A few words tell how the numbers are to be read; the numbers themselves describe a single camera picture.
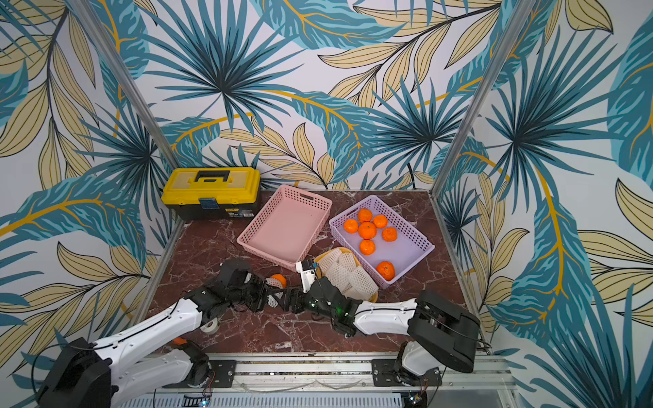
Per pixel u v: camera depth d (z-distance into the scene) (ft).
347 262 2.88
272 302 2.44
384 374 2.40
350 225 3.40
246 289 2.27
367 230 3.35
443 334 1.43
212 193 3.19
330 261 2.94
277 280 2.82
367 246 3.20
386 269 2.90
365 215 3.47
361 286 2.62
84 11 2.21
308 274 2.35
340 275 2.75
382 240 3.37
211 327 2.67
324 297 1.95
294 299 2.23
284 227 3.48
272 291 2.40
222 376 2.41
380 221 3.50
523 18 2.27
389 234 3.30
